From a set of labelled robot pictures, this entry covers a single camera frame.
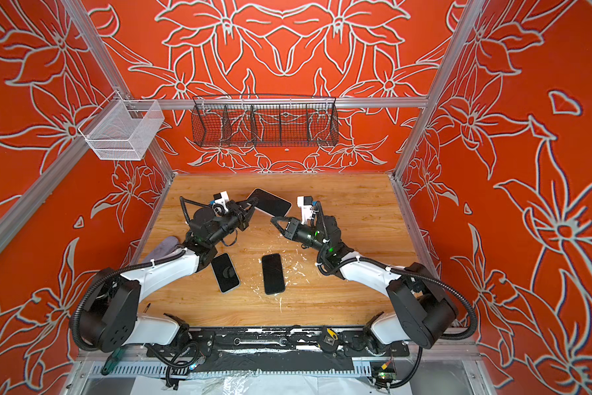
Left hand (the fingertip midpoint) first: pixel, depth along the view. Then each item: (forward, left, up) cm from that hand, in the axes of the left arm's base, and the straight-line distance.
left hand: (259, 198), depth 77 cm
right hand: (-8, -4, -2) cm, 9 cm away
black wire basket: (+38, +3, +4) cm, 39 cm away
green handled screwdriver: (-43, +39, -24) cm, 63 cm away
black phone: (-14, -4, -27) cm, 30 cm away
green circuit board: (-41, -40, -27) cm, 64 cm away
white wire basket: (+27, +57, +6) cm, 63 cm away
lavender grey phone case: (-8, +39, -23) cm, 45 cm away
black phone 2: (0, -3, -2) cm, 4 cm away
